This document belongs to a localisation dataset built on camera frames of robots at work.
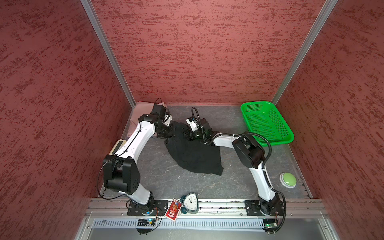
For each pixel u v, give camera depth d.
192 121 0.89
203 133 0.80
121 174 0.43
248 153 0.58
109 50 0.87
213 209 0.76
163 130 0.71
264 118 1.14
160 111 0.67
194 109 0.82
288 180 0.81
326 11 0.73
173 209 0.72
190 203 0.73
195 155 0.92
